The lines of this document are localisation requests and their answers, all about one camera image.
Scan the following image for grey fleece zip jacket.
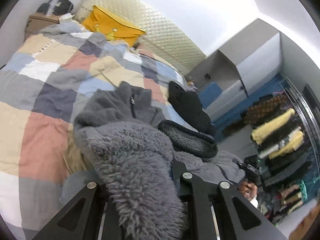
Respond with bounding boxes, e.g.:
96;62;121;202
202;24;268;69
61;82;245;239

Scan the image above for hanging clothes on rack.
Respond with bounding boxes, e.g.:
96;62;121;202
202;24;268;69
219;92;319;224

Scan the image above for person's right hand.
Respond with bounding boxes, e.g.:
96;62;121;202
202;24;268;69
238;180;258;201

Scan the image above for blue chair back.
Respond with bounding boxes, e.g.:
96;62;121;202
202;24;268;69
199;82;222;109

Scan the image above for black garment on bed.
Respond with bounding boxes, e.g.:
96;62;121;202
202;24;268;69
168;81;216;137

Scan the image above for grey white wardrobe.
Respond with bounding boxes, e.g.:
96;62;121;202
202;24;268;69
187;19;319;121

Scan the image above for patchwork plaid duvet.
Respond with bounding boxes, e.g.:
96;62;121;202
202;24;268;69
1;23;186;239

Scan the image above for cream quilted headboard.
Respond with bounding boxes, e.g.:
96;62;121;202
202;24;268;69
75;0;206;75

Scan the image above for yellow crown pillow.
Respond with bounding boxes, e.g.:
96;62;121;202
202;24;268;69
82;5;146;46

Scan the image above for cardboard box nightstand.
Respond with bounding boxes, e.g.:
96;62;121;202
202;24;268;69
24;12;59;41

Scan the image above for black bag on nightstand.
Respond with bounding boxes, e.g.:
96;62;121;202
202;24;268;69
36;0;73;16

